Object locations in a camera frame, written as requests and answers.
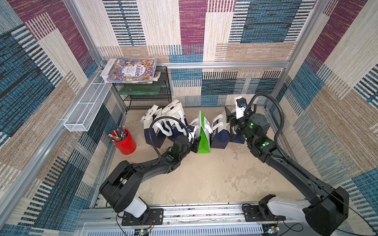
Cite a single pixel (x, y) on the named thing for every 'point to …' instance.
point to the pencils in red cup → (118, 134)
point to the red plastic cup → (127, 146)
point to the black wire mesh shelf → (136, 96)
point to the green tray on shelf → (140, 89)
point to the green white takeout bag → (203, 129)
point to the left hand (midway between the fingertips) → (198, 136)
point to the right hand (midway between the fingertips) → (234, 106)
